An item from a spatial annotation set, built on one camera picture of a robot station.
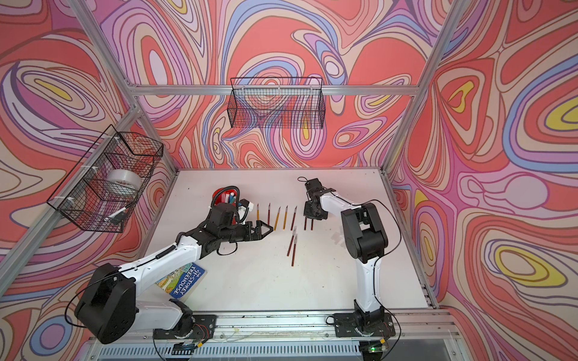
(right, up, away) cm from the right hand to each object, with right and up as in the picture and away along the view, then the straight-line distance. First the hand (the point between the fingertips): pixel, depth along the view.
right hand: (313, 219), depth 101 cm
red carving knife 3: (-4, -2, -2) cm, 5 cm away
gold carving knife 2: (-13, +1, 0) cm, 13 cm away
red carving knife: (-20, +3, +1) cm, 21 cm away
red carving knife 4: (-8, -4, -5) cm, 10 cm away
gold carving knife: (-17, 0, 0) cm, 17 cm away
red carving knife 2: (-9, +2, 0) cm, 9 cm away
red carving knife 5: (-9, -10, -8) cm, 16 cm away
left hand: (-19, -2, -20) cm, 28 cm away
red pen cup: (-38, +11, -6) cm, 40 cm away
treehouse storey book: (-50, -20, -21) cm, 58 cm away
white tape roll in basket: (-65, +18, -27) cm, 73 cm away
